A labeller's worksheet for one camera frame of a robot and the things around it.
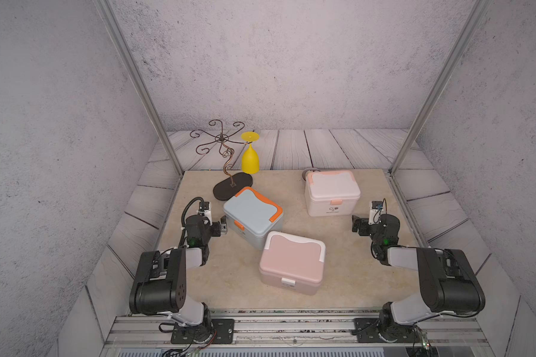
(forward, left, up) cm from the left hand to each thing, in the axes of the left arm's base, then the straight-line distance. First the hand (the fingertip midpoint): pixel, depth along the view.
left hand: (216, 215), depth 94 cm
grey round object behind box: (+29, -44, -2) cm, 53 cm away
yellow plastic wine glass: (+18, -15, +15) cm, 28 cm away
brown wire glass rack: (+20, 0, -7) cm, 21 cm away
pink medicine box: (-24, -30, +6) cm, 39 cm away
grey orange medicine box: (-5, -15, +6) cm, 17 cm away
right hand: (-2, -63, +1) cm, 63 cm away
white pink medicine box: (+5, -48, +7) cm, 49 cm away
